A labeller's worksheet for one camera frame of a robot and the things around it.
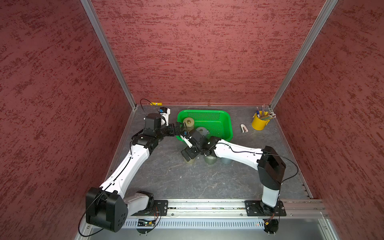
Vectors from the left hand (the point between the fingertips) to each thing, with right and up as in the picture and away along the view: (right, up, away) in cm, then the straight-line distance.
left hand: (176, 127), depth 80 cm
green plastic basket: (+4, -1, +20) cm, 21 cm away
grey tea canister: (+15, -3, +15) cm, 21 cm away
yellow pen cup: (+55, +1, +22) cm, 59 cm away
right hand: (+7, -15, +5) cm, 17 cm away
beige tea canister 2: (+8, -22, +9) cm, 25 cm away
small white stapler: (+45, -1, +26) cm, 52 cm away
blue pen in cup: (+55, +9, +23) cm, 60 cm away
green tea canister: (+20, -20, +7) cm, 29 cm away
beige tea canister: (+6, +2, +18) cm, 20 cm away
